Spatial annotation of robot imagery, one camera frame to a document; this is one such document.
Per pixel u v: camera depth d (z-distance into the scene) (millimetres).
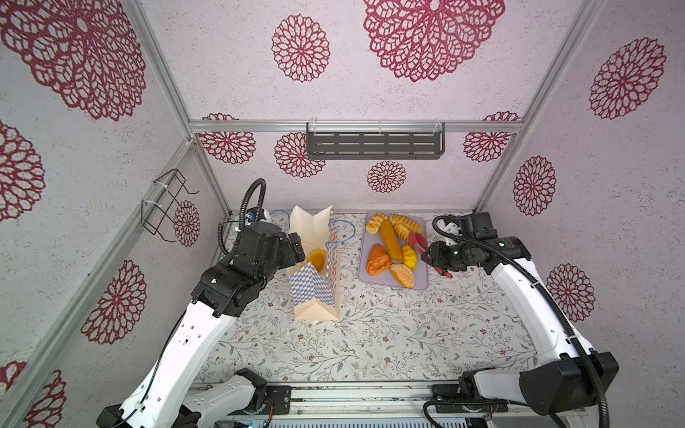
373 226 1108
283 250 575
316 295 830
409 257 1001
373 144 999
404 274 947
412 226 1126
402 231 1095
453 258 647
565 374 385
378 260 999
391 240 1058
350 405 736
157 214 758
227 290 409
